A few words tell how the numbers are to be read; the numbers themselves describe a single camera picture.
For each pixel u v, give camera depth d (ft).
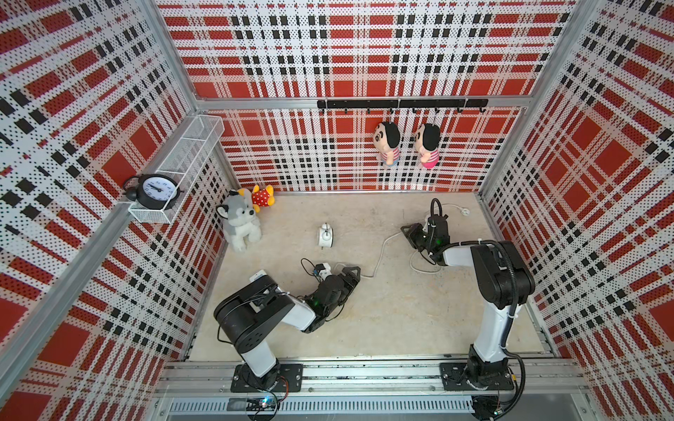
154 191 2.09
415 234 2.99
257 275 3.04
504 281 1.71
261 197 3.76
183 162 2.62
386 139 2.98
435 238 2.67
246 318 1.55
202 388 2.39
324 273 2.78
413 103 2.90
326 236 3.13
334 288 2.31
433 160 3.24
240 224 3.07
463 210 3.65
